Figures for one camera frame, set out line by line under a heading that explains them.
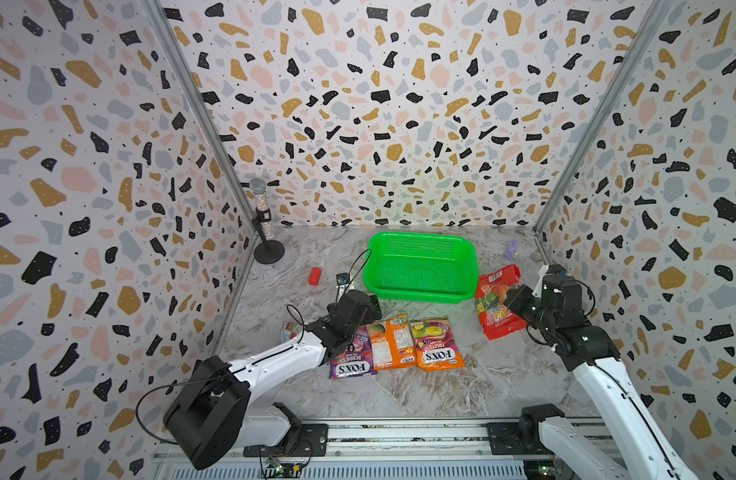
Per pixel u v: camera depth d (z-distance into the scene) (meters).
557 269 0.66
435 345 0.88
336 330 0.65
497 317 0.76
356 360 0.86
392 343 0.90
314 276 1.06
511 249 1.10
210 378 0.43
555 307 0.55
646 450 0.40
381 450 0.73
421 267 1.10
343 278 0.75
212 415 0.41
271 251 1.13
